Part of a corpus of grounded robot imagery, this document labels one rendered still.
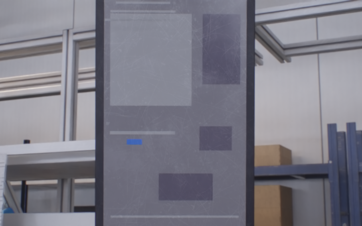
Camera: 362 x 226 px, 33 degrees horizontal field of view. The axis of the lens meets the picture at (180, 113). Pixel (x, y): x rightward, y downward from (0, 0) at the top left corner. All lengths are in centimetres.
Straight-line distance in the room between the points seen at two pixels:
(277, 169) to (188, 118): 318
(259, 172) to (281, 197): 23
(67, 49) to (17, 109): 382
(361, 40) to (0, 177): 145
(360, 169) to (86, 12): 302
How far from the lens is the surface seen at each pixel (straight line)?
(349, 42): 241
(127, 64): 112
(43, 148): 153
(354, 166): 417
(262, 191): 432
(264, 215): 431
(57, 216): 160
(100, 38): 113
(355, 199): 416
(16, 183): 521
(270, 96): 489
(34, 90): 292
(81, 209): 488
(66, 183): 215
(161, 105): 111
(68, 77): 222
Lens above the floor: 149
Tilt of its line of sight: 11 degrees up
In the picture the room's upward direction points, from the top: straight up
